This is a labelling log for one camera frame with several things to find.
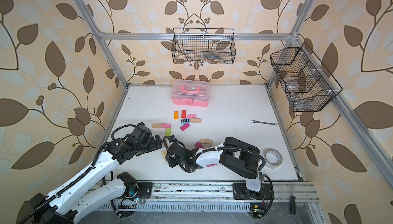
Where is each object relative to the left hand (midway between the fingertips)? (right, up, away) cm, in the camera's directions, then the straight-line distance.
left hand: (154, 142), depth 79 cm
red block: (+12, +13, +24) cm, 30 cm away
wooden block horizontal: (+21, +9, +21) cm, 31 cm away
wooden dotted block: (+27, -2, +12) cm, 30 cm away
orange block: (+7, +12, +24) cm, 28 cm away
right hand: (+6, -9, +6) cm, 13 cm away
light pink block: (+1, +5, +19) cm, 20 cm away
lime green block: (+3, +2, +18) cm, 18 cm away
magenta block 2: (+23, -4, +11) cm, 26 cm away
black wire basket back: (+26, +57, +17) cm, 65 cm away
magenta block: (+13, +5, +20) cm, 24 cm away
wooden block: (+3, -8, +8) cm, 12 cm away
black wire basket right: (+77, +29, -6) cm, 82 cm away
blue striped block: (+13, +8, +20) cm, 26 cm away
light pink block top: (+19, +11, +23) cm, 32 cm away
